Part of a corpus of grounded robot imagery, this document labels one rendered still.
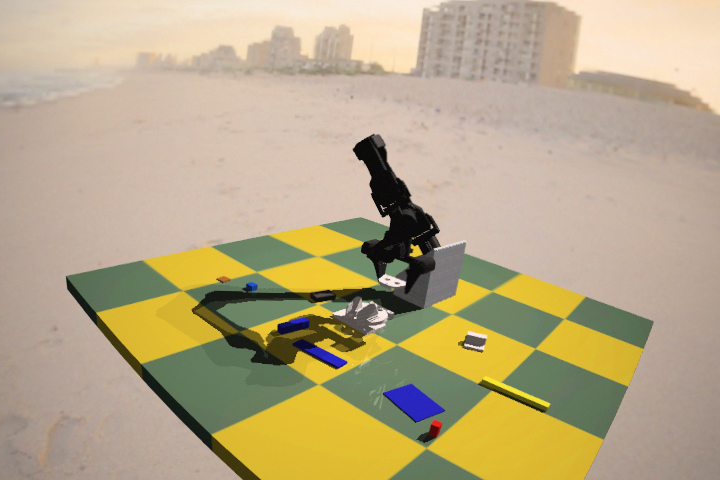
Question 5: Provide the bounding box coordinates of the yellow long bar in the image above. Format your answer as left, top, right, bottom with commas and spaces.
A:
481, 376, 550, 411

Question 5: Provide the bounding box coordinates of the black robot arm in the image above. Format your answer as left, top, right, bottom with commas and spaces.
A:
353, 134, 441, 263

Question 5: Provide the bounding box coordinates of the blue flat bar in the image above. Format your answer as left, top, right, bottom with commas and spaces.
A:
292, 339, 347, 369

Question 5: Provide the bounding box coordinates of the small red block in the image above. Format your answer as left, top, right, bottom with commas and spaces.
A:
428, 420, 442, 438

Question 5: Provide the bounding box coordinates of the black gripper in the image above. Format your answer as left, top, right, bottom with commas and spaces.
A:
361, 227, 436, 294

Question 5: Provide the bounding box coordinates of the blue flat plate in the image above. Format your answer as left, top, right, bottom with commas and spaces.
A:
383, 383, 445, 423

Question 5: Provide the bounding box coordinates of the blue rectangular block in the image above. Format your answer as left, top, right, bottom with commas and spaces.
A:
277, 318, 310, 335

